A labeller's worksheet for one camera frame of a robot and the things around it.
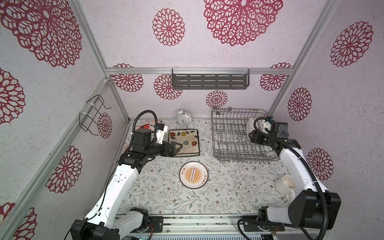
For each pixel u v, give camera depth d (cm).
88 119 75
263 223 64
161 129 65
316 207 40
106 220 38
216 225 75
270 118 73
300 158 50
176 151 65
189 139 103
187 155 97
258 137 73
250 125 100
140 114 56
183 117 109
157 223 74
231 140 106
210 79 97
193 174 90
